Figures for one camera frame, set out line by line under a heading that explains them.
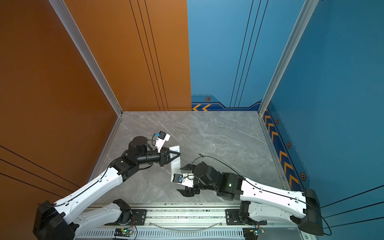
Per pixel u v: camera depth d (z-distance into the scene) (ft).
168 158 2.15
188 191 1.87
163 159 2.05
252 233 2.32
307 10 2.31
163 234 2.28
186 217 2.47
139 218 2.42
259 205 2.00
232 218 2.38
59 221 1.25
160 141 2.12
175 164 2.29
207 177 1.60
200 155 3.13
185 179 1.75
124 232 2.32
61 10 2.30
